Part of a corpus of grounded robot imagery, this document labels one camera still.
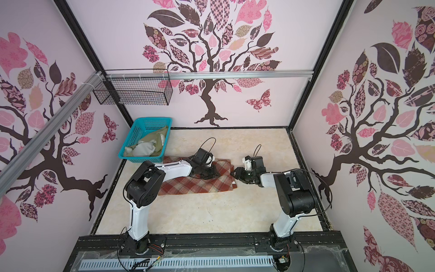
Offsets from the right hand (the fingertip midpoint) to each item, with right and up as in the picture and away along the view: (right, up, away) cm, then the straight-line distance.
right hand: (233, 173), depth 95 cm
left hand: (-8, -2, 0) cm, 9 cm away
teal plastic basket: (-64, +27, +18) cm, 72 cm away
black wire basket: (-47, +50, 0) cm, 68 cm away
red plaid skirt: (-25, -5, -4) cm, 25 cm away
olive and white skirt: (-52, +16, +10) cm, 56 cm away
